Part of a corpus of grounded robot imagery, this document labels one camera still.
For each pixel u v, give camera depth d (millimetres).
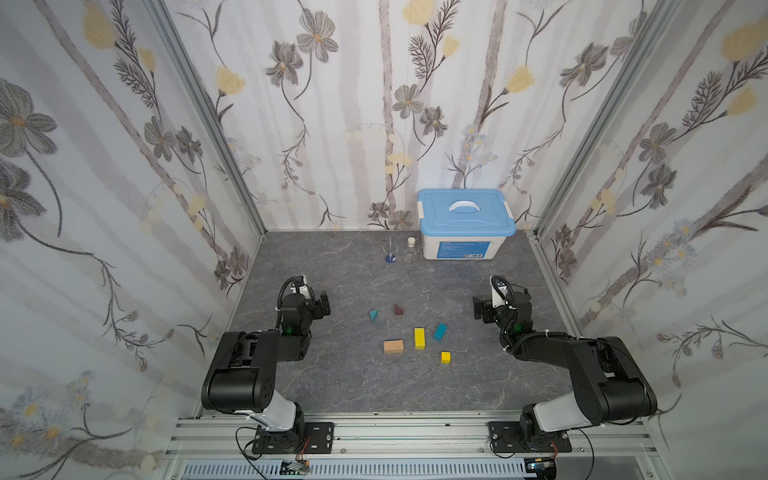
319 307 860
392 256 1097
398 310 969
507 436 744
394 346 881
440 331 922
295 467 703
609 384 454
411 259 1124
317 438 736
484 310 858
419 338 887
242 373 460
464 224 1007
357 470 702
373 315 946
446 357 862
